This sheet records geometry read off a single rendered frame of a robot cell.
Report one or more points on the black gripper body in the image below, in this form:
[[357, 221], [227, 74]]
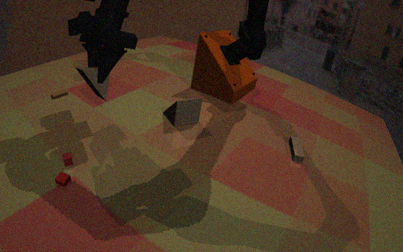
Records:
[[111, 36]]

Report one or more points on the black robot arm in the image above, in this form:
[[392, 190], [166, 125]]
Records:
[[251, 43]]

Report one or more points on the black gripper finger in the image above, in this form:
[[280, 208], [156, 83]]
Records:
[[93, 55], [108, 57]]

